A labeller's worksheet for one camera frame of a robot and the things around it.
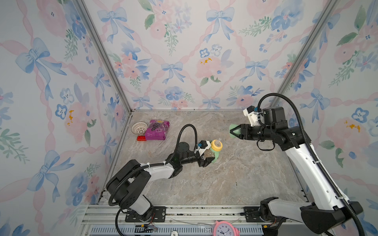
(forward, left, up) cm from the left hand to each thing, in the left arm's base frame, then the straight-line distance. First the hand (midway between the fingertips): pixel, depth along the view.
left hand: (215, 151), depth 78 cm
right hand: (+3, -8, +14) cm, 16 cm away
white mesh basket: (+27, +50, -15) cm, 59 cm away
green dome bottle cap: (+1, -8, +17) cm, 18 cm away
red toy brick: (+19, +47, -15) cm, 53 cm away
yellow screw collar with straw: (-1, 0, +8) cm, 8 cm away
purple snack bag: (+23, +36, -11) cm, 44 cm away
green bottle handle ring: (-5, 0, +5) cm, 7 cm away
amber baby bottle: (-3, +4, +4) cm, 6 cm away
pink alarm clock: (-32, -3, -15) cm, 36 cm away
